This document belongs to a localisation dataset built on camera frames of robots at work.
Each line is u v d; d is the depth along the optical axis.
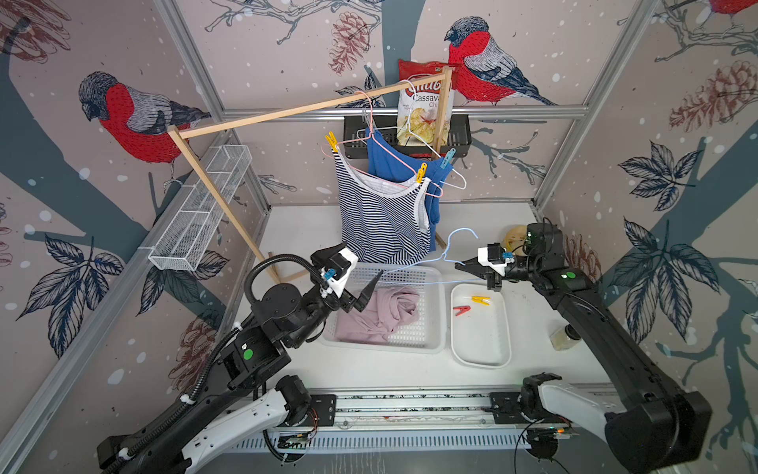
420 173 0.67
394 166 0.71
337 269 0.45
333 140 0.78
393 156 0.69
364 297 0.51
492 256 0.56
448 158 0.70
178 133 0.52
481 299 0.92
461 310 0.90
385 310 0.83
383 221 0.90
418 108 0.86
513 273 0.61
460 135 0.95
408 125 0.88
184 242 0.72
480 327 0.86
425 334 0.86
